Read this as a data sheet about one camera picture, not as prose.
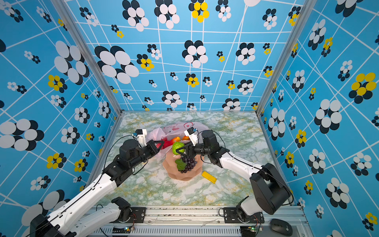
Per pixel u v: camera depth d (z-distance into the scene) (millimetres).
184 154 737
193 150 713
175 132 824
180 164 849
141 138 677
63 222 400
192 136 722
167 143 892
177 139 912
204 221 725
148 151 652
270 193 426
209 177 864
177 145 752
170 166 886
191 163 866
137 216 733
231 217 726
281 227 688
